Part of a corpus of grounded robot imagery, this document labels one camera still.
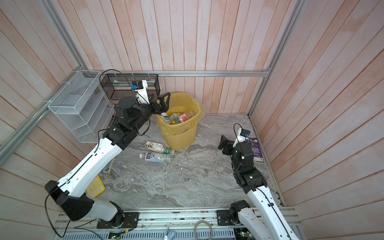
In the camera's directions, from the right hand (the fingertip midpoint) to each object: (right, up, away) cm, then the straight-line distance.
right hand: (229, 137), depth 73 cm
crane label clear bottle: (-40, -8, +22) cm, 46 cm away
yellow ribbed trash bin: (-25, 0, +10) cm, 27 cm away
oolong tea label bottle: (-40, -13, +17) cm, 45 cm away
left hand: (-32, +18, -9) cm, 38 cm away
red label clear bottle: (-24, +11, +14) cm, 30 cm away
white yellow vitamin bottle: (-29, +11, +17) cm, 35 cm away
